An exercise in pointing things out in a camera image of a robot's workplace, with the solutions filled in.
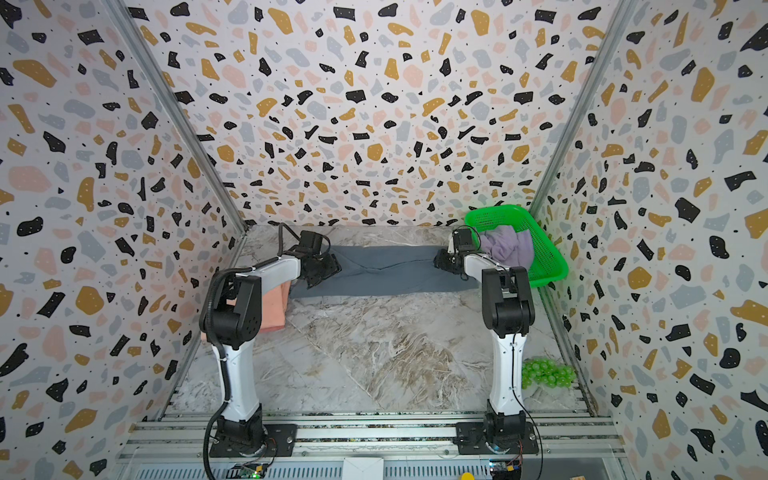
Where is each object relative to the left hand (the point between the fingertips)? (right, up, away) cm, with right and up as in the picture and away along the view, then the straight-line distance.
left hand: (336, 263), depth 103 cm
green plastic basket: (+75, 0, +3) cm, 75 cm away
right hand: (+35, +4, +5) cm, 35 cm away
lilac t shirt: (+60, +6, +6) cm, 61 cm away
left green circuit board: (-14, -49, -32) cm, 60 cm away
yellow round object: (+37, -45, -38) cm, 70 cm away
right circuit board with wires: (+48, -48, -31) cm, 75 cm away
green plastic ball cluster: (+63, -29, -21) cm, 72 cm away
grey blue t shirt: (+17, -3, +4) cm, 17 cm away
